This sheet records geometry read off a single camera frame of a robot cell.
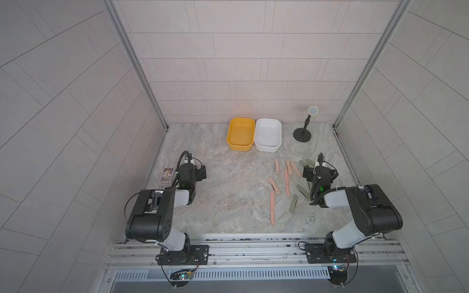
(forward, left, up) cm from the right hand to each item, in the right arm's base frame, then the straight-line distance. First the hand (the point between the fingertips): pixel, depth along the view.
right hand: (316, 164), depth 95 cm
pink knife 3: (-1, +11, -2) cm, 11 cm away
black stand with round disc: (+22, 0, -1) cm, 22 cm away
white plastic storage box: (+21, +23, +3) cm, 31 cm away
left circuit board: (-43, +63, 0) cm, 77 cm away
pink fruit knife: (-11, +23, -2) cm, 26 cm away
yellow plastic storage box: (+24, +38, +2) cm, 45 cm away
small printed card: (-2, +78, +2) cm, 78 cm away
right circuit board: (-46, +5, -5) cm, 47 cm away
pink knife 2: (+1, +14, -2) cm, 14 cm away
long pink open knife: (-12, +17, -3) cm, 21 cm away
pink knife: (+3, +20, -3) cm, 20 cm away
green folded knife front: (-19, +16, -3) cm, 25 cm away
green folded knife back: (+3, +5, -3) cm, 7 cm away
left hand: (+4, +63, +2) cm, 64 cm away
